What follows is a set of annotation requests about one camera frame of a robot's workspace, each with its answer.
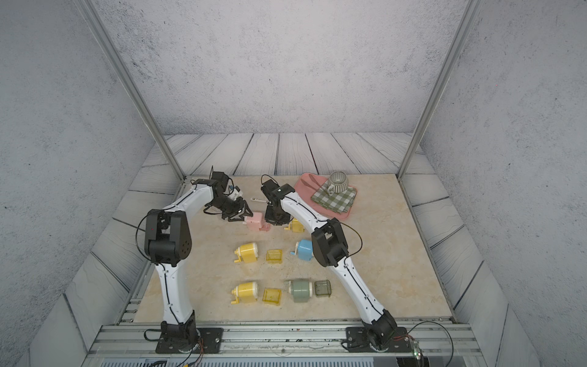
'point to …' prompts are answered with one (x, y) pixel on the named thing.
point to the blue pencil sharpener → (304, 249)
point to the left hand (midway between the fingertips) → (252, 215)
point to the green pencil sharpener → (300, 288)
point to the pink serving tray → (307, 184)
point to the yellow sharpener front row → (247, 292)
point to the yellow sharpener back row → (296, 226)
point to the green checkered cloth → (338, 202)
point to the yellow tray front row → (272, 297)
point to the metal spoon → (254, 199)
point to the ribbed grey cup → (338, 181)
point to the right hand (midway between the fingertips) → (272, 222)
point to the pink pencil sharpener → (256, 222)
